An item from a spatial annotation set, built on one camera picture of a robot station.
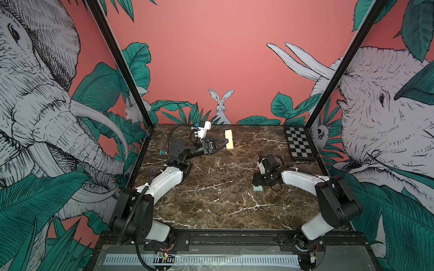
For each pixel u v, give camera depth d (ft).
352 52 2.72
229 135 2.13
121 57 2.81
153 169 3.16
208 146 2.05
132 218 1.28
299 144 3.54
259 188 2.88
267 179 2.29
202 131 2.21
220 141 2.20
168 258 2.39
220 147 2.11
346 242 2.51
